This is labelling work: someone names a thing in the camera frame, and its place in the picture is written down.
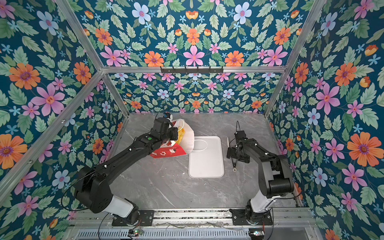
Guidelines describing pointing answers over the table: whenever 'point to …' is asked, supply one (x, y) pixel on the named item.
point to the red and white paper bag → (171, 149)
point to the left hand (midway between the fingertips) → (178, 126)
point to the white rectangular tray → (206, 160)
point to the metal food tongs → (234, 164)
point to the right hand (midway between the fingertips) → (235, 156)
